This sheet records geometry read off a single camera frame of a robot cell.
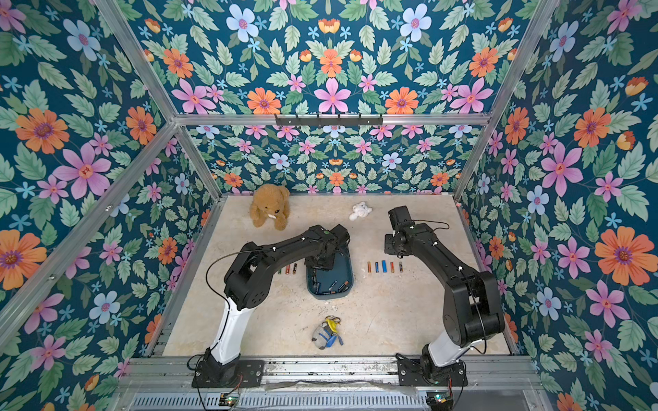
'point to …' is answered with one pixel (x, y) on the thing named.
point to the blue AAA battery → (377, 268)
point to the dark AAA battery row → (401, 266)
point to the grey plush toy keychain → (326, 333)
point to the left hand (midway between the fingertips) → (324, 265)
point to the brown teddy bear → (271, 201)
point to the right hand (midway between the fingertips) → (395, 245)
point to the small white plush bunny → (360, 210)
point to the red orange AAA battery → (369, 267)
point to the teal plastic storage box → (334, 283)
